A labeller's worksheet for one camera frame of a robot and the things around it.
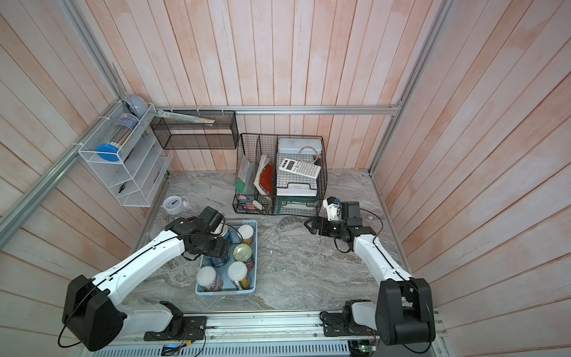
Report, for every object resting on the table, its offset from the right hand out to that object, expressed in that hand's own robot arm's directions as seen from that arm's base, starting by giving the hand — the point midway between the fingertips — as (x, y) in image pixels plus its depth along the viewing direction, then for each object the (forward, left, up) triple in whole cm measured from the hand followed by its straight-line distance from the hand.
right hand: (313, 222), depth 87 cm
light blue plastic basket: (-22, +32, -11) cm, 41 cm away
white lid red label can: (-23, +37, 0) cm, 44 cm away
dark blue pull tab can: (-15, +36, -4) cm, 39 cm away
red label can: (-13, +26, -1) cm, 29 cm away
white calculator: (+21, +5, +10) cm, 24 cm away
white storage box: (+33, +5, +12) cm, 36 cm away
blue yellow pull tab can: (-12, +30, +15) cm, 36 cm away
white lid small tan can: (-3, +27, -3) cm, 27 cm away
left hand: (-13, +37, -1) cm, 39 cm away
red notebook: (+26, +21, -2) cm, 33 cm away
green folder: (+11, +7, +2) cm, 13 cm away
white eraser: (+15, +25, -8) cm, 30 cm away
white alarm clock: (+14, +64, -8) cm, 66 cm away
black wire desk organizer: (+18, +13, +9) cm, 24 cm away
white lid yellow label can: (-22, +26, +3) cm, 34 cm away
